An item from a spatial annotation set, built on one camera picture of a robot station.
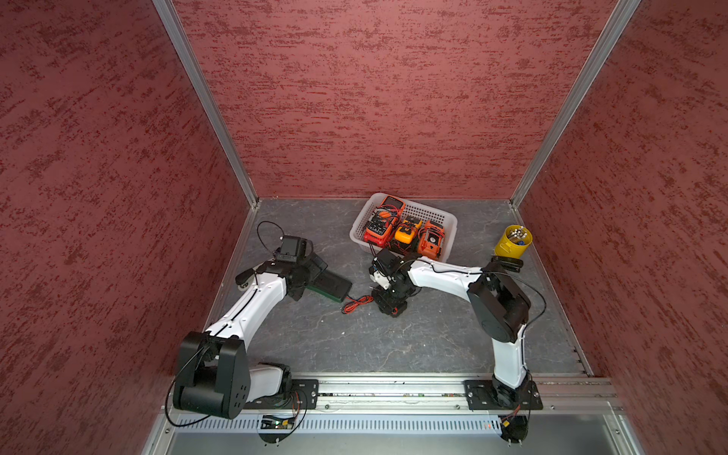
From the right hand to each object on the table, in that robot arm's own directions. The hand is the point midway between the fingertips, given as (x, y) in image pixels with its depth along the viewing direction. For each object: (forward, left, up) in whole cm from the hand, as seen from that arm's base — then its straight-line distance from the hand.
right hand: (393, 305), depth 91 cm
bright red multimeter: (+22, +4, +13) cm, 26 cm away
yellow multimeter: (+25, -6, +8) cm, 26 cm away
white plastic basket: (+35, -10, +6) cm, 37 cm away
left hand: (+5, +24, +10) cm, 27 cm away
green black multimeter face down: (+6, +20, +4) cm, 21 cm away
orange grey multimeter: (+30, -1, +16) cm, 34 cm away
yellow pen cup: (+16, -41, +11) cm, 46 cm away
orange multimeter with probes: (+21, -14, +8) cm, 27 cm away
